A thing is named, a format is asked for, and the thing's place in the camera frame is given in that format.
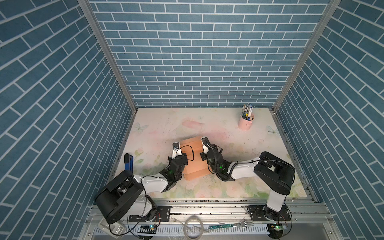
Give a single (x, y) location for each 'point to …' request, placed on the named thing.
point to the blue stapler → (128, 160)
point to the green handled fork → (243, 222)
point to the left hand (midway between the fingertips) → (182, 149)
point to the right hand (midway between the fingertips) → (202, 141)
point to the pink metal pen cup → (245, 121)
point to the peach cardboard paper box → (196, 167)
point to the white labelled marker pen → (250, 111)
